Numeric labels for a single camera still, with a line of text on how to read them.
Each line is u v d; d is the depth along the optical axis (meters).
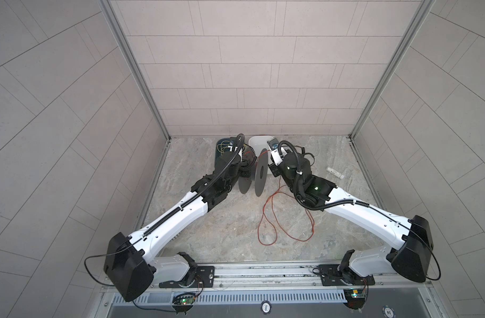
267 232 0.83
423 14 0.72
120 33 0.76
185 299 0.64
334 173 0.99
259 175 0.75
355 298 0.68
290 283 0.71
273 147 0.59
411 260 0.38
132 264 0.37
